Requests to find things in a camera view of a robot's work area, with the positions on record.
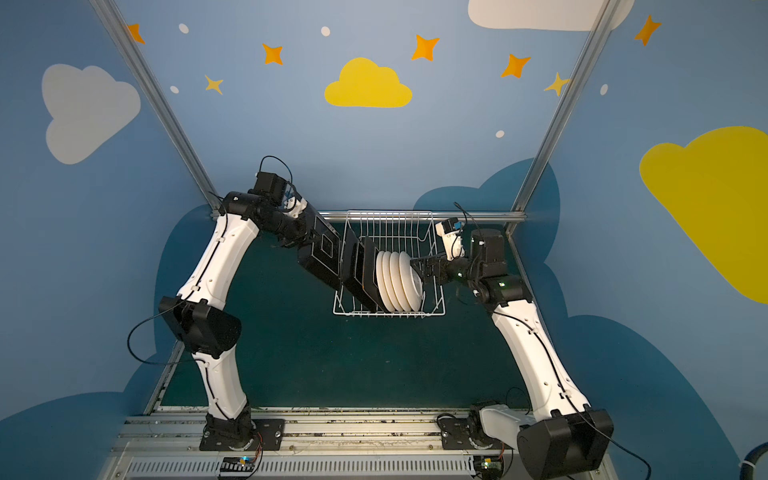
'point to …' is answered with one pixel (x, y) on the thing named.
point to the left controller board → (238, 464)
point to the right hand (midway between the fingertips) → (431, 255)
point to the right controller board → (489, 467)
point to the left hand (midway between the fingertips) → (319, 233)
